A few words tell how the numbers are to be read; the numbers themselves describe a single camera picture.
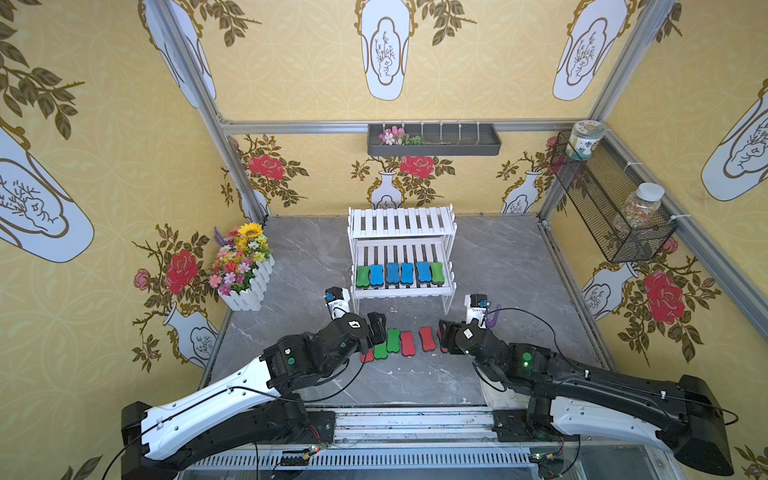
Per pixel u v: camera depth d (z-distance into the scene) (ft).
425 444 2.36
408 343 2.83
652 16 2.40
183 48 2.50
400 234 2.63
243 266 2.80
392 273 2.89
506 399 2.56
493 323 3.02
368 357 2.63
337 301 2.06
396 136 2.87
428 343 2.81
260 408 1.99
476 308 2.17
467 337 1.88
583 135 2.79
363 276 2.81
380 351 2.79
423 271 2.88
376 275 2.87
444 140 3.01
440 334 2.50
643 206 2.13
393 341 2.89
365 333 1.72
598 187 2.96
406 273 2.88
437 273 2.84
